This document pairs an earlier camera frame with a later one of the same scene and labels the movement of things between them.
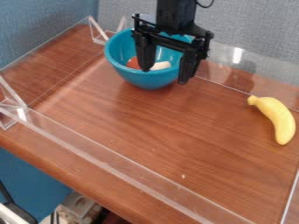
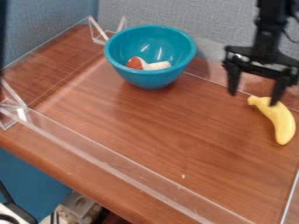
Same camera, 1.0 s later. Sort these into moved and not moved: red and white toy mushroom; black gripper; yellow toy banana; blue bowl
Moved: black gripper
Not moved: red and white toy mushroom; blue bowl; yellow toy banana
